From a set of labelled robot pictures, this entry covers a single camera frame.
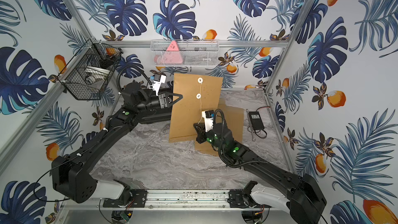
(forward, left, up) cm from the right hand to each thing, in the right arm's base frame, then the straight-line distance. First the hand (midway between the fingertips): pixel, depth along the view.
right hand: (193, 124), depth 74 cm
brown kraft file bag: (+8, -3, +13) cm, 15 cm away
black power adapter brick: (+18, -40, -23) cm, 50 cm away
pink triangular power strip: (+39, +13, +13) cm, 43 cm away
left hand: (+5, +5, +16) cm, 17 cm away
